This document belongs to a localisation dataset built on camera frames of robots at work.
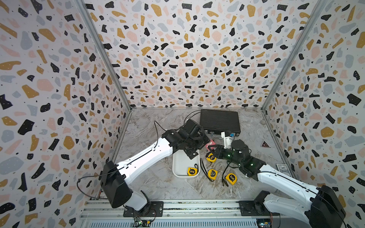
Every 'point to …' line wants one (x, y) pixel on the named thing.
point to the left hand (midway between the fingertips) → (209, 145)
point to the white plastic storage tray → (183, 165)
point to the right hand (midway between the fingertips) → (208, 148)
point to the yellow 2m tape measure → (231, 178)
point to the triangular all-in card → (264, 144)
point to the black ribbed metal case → (220, 120)
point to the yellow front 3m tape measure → (192, 171)
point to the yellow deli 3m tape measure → (211, 158)
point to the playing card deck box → (283, 168)
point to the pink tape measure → (210, 143)
